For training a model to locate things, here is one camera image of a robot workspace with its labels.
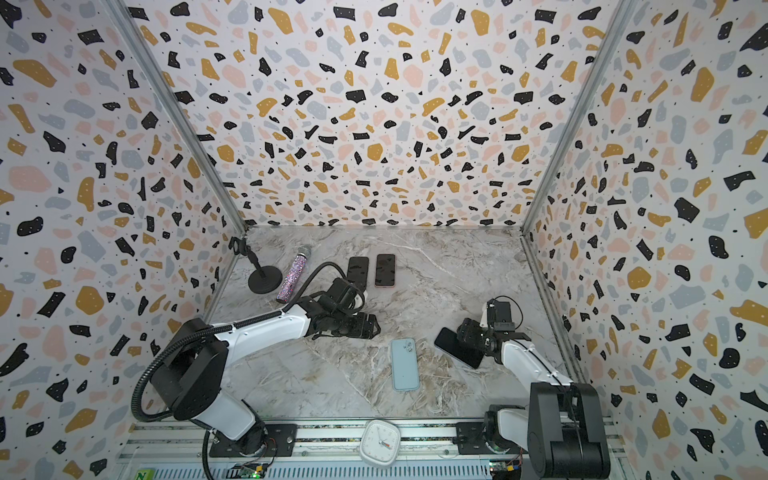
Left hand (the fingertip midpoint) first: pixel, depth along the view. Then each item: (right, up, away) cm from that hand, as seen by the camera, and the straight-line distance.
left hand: (372, 326), depth 85 cm
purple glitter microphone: (-29, +14, +18) cm, 37 cm away
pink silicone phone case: (+3, +15, +21) cm, 26 cm away
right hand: (+28, -1, +5) cm, 28 cm away
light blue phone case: (+10, -13, +1) cm, 16 cm away
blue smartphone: (+23, -7, +8) cm, 25 cm away
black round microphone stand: (-40, +11, +20) cm, 46 cm away
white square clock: (+3, -24, -14) cm, 28 cm away
